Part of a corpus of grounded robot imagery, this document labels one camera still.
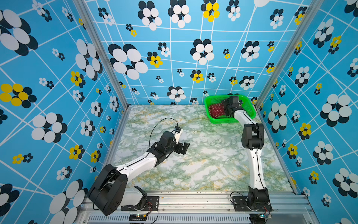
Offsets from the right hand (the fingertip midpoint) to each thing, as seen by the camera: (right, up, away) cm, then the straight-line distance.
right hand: (225, 103), depth 114 cm
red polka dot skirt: (-9, -6, -7) cm, 13 cm away
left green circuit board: (-59, -64, -42) cm, 97 cm away
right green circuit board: (+5, -60, -48) cm, 77 cm away
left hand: (-34, -26, -29) cm, 51 cm away
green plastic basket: (+14, +2, -3) cm, 14 cm away
